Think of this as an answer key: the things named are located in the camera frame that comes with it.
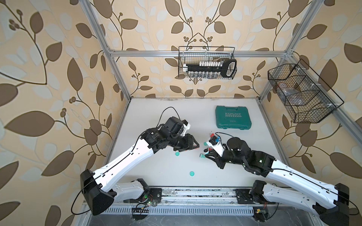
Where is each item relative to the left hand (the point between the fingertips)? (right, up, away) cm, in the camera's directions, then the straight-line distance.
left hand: (195, 144), depth 67 cm
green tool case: (+30, +11, +35) cm, 47 cm away
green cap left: (-11, -12, +24) cm, 29 cm away
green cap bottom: (-1, -21, +15) cm, 26 cm away
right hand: (+6, -6, +4) cm, 9 cm away
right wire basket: (+59, +23, +6) cm, 64 cm away
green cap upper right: (+4, +1, -5) cm, 6 cm away
